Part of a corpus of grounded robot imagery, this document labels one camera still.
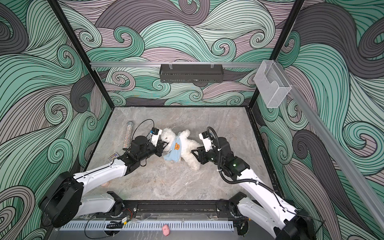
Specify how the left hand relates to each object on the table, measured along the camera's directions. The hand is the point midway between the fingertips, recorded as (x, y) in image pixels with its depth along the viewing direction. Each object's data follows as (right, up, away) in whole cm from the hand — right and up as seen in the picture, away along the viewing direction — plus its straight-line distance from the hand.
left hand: (168, 140), depth 83 cm
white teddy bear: (+11, -3, -1) cm, 11 cm away
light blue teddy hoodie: (+4, -7, -2) cm, 8 cm away
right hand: (+15, -4, -7) cm, 17 cm away
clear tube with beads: (-29, +1, +16) cm, 33 cm away
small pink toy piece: (+1, -38, -17) cm, 42 cm away
